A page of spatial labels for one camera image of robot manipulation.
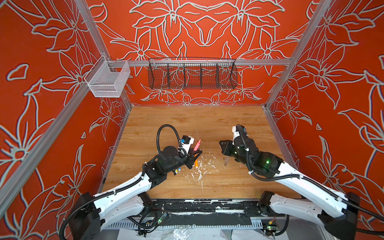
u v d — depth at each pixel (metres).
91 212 0.39
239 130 0.64
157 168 0.59
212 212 0.73
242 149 0.50
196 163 0.88
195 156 0.70
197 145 0.68
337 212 0.39
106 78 0.93
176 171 0.85
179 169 0.85
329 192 0.41
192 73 0.97
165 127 0.56
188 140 0.63
